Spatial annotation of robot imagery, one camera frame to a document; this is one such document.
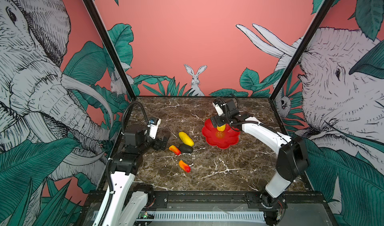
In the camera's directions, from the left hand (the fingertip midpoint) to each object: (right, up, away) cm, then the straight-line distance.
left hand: (160, 130), depth 72 cm
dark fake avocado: (+11, -13, +16) cm, 23 cm away
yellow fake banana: (+11, -8, +20) cm, 25 cm away
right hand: (+29, +8, +15) cm, 34 cm away
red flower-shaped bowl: (+36, -10, +25) cm, 45 cm away
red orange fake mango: (+4, -14, +17) cm, 22 cm away
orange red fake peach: (+12, -22, +10) cm, 27 cm away
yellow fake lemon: (+35, -3, +26) cm, 43 cm away
